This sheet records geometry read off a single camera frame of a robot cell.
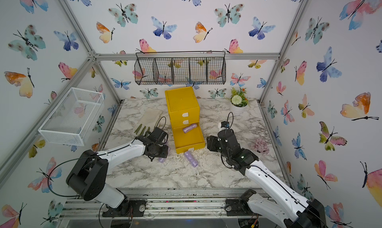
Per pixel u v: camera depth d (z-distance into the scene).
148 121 1.08
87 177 0.44
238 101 0.99
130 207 0.72
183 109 0.86
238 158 0.54
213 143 0.67
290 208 0.40
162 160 0.88
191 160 0.89
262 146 0.84
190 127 1.01
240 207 0.72
